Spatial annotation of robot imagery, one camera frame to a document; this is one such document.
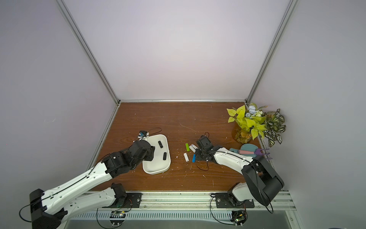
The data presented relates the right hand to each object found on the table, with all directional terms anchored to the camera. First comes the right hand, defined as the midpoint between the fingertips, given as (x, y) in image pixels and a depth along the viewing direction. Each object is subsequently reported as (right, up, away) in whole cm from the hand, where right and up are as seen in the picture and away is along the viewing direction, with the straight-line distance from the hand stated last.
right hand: (198, 152), depth 89 cm
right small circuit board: (+19, -27, -19) cm, 38 cm away
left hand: (-25, +6, -12) cm, 29 cm away
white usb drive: (-3, +3, +4) cm, 5 cm away
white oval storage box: (-23, -5, -1) cm, 24 cm away
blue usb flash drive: (-3, -4, -2) cm, 6 cm away
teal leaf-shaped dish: (+34, +2, +4) cm, 35 cm away
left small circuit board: (-44, -30, -16) cm, 55 cm away
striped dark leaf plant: (+41, +20, -12) cm, 48 cm away
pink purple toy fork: (+39, 0, +2) cm, 40 cm away
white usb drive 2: (-8, -3, -1) cm, 9 cm away
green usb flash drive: (-7, +2, +4) cm, 8 cm away
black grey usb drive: (-22, -2, +1) cm, 22 cm away
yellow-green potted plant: (+27, +20, -13) cm, 36 cm away
